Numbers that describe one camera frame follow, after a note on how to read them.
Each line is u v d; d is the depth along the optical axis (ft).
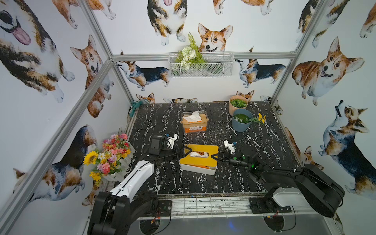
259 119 3.03
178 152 2.40
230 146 2.59
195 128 3.26
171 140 2.56
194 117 3.22
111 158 2.41
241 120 3.32
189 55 2.58
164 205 2.45
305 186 1.44
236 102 3.48
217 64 3.04
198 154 2.68
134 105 3.95
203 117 3.38
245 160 2.23
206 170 2.59
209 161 2.58
